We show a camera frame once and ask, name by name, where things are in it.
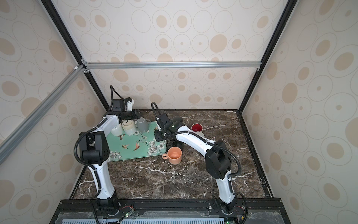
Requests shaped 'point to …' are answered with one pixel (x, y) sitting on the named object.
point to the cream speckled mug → (129, 127)
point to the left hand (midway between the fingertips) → (142, 109)
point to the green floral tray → (143, 144)
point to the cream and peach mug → (174, 155)
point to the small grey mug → (142, 124)
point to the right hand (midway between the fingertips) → (157, 136)
